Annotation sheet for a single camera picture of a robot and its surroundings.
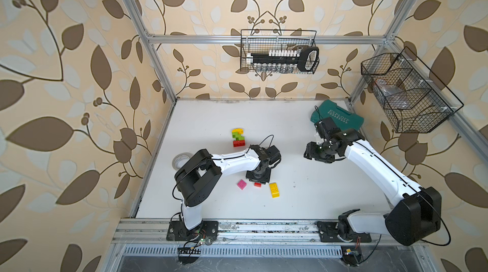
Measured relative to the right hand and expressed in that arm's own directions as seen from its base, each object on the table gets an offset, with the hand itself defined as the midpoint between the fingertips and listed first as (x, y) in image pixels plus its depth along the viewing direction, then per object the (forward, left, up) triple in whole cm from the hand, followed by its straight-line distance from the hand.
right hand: (310, 156), depth 82 cm
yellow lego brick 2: (-10, +16, -12) cm, 22 cm away
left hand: (-5, +22, -10) cm, 25 cm away
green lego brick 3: (+17, +32, -10) cm, 38 cm away
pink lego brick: (-7, +31, -12) cm, 34 cm away
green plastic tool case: (+26, -27, -8) cm, 38 cm away
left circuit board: (-33, +50, -10) cm, 61 cm away
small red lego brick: (-8, +23, -10) cm, 26 cm away
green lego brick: (+20, +34, -10) cm, 41 cm away
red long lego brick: (+15, +32, -11) cm, 37 cm away
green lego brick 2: (+19, +34, -10) cm, 41 cm away
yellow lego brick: (+23, +32, -10) cm, 41 cm away
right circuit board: (-35, -12, -16) cm, 40 cm away
